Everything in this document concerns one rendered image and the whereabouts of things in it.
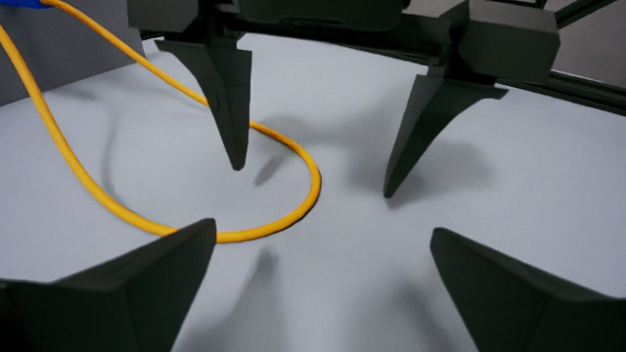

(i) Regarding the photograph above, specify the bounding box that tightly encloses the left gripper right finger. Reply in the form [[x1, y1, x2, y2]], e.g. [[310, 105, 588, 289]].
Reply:
[[429, 227, 626, 352]]

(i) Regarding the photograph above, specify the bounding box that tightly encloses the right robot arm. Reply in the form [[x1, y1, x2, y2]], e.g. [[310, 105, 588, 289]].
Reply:
[[239, 0, 548, 31]]

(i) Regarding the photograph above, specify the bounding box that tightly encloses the yellow patch cord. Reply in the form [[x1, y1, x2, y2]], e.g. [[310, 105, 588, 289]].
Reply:
[[0, 0, 321, 243]]

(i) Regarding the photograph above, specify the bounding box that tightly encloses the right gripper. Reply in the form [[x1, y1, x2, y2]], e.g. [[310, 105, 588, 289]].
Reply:
[[126, 0, 561, 198]]

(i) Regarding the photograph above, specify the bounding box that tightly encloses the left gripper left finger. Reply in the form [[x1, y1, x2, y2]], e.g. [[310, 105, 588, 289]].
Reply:
[[0, 218, 217, 352]]

